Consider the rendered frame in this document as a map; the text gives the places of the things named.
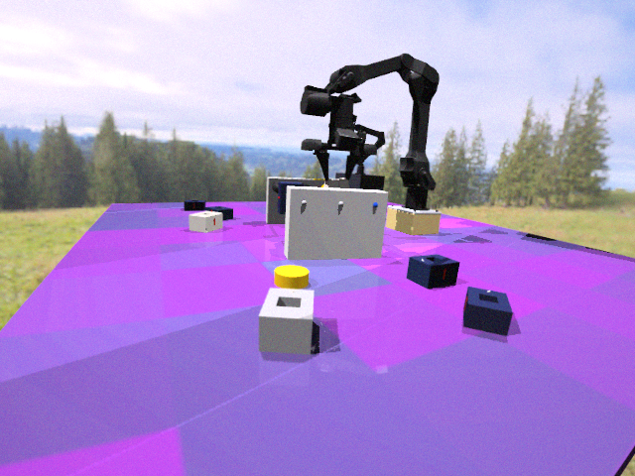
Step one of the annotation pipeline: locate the yellow short cylinder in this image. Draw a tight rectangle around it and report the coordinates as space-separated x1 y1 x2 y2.
274 266 309 290

